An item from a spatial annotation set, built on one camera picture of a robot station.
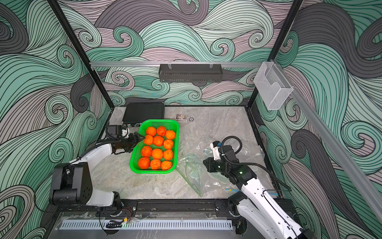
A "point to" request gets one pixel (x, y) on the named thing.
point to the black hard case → (135, 113)
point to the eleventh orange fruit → (155, 164)
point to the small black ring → (191, 119)
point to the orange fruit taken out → (151, 131)
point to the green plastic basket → (172, 125)
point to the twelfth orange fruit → (166, 165)
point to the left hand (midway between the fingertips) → (141, 138)
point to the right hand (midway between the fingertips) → (203, 162)
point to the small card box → (182, 117)
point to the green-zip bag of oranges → (192, 168)
